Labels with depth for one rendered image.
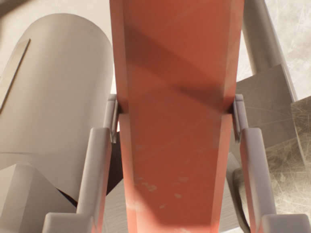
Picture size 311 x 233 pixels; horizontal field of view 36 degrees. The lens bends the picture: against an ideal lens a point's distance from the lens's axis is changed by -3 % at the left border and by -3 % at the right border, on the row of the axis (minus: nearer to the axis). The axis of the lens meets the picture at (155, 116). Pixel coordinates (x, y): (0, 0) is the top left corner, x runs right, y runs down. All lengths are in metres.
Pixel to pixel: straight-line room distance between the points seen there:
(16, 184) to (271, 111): 0.14
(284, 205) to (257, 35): 0.20
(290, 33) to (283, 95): 0.38
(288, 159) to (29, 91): 0.16
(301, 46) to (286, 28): 0.04
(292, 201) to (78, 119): 0.14
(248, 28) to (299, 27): 0.29
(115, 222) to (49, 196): 0.05
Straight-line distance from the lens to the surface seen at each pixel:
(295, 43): 0.67
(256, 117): 0.28
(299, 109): 0.17
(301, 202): 0.17
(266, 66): 0.32
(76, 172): 0.25
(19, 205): 0.20
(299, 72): 0.69
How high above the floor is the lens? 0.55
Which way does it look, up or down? 49 degrees down
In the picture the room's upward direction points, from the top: 178 degrees counter-clockwise
